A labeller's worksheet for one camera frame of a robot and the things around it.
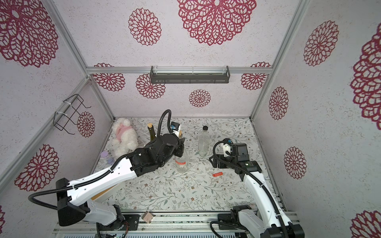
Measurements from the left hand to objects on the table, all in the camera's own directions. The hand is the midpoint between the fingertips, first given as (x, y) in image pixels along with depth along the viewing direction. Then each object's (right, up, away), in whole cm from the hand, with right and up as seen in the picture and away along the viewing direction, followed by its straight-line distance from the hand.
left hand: (181, 140), depth 70 cm
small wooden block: (-17, -39, +4) cm, 43 cm away
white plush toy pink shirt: (-40, 0, +29) cm, 49 cm away
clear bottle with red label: (+13, -2, +17) cm, 21 cm away
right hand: (+18, -10, +10) cm, 23 cm away
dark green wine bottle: (-15, +4, +5) cm, 17 cm away
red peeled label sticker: (+21, -22, +20) cm, 37 cm away
